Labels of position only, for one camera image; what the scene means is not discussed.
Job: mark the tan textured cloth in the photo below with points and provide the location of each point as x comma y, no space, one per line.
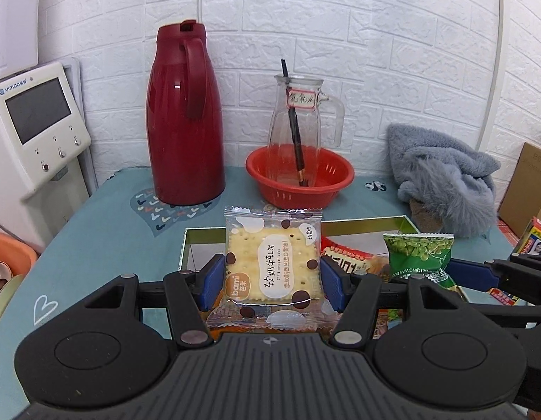
425,218

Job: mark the red plastic basket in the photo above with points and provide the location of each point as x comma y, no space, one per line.
270,183

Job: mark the glass pitcher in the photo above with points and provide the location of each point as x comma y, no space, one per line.
305,131

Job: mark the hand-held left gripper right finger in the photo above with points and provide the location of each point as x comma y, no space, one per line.
334,286

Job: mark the large cardboard box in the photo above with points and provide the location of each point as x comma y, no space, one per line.
526,188

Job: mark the red white snack packet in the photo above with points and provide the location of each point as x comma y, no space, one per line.
353,256

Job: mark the white appliance with screen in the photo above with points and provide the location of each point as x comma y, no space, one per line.
38,148

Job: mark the orange plastic basin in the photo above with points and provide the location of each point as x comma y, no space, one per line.
16,247

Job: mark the black stirring stick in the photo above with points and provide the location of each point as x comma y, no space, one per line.
296,140

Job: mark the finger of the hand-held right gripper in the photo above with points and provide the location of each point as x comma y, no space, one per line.
469,273
515,316

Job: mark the teal tablecloth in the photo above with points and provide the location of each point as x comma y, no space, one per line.
99,249

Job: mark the drink carton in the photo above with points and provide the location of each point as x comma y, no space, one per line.
537,238

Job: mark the green cardboard box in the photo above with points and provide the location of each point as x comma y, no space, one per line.
196,245

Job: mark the white cracker packet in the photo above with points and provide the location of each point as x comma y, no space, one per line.
270,262

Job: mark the grey plush blanket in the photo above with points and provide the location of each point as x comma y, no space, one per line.
445,175

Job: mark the red thermos jug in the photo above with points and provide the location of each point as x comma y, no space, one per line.
182,131

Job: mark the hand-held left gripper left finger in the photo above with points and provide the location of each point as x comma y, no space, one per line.
211,282

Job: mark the green pea packet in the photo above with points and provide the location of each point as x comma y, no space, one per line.
417,256

